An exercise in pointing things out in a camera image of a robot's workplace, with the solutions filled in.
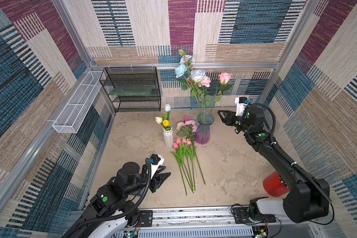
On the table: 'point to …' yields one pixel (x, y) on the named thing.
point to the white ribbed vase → (168, 138)
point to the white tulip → (158, 120)
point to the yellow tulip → (165, 123)
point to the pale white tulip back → (167, 108)
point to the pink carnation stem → (191, 125)
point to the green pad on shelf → (133, 90)
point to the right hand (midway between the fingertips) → (222, 113)
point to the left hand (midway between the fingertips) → (167, 171)
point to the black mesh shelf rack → (144, 76)
